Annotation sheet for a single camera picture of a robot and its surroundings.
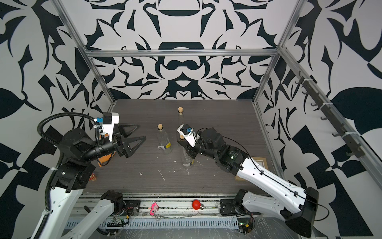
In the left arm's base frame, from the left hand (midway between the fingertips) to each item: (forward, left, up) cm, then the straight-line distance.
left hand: (140, 129), depth 56 cm
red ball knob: (-20, -21, -36) cm, 47 cm away
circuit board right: (-29, -43, -41) cm, 66 cm away
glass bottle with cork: (+2, -17, -39) cm, 43 cm away
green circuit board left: (-25, +14, -39) cm, 49 cm away
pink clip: (-20, 0, -39) cm, 44 cm away
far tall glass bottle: (+15, -15, -14) cm, 25 cm away
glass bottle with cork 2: (+9, -5, -28) cm, 30 cm away
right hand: (+3, -14, -10) cm, 18 cm away
